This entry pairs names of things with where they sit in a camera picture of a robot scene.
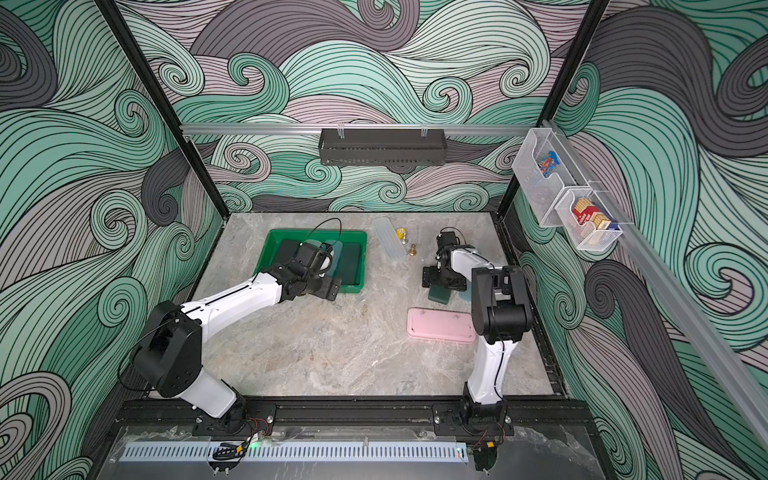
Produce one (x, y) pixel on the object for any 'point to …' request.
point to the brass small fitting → (413, 250)
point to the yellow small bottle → (401, 233)
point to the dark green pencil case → (351, 263)
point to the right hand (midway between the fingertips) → (445, 285)
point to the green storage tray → (268, 254)
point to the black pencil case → (286, 251)
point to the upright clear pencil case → (387, 240)
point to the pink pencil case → (440, 325)
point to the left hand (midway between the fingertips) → (326, 277)
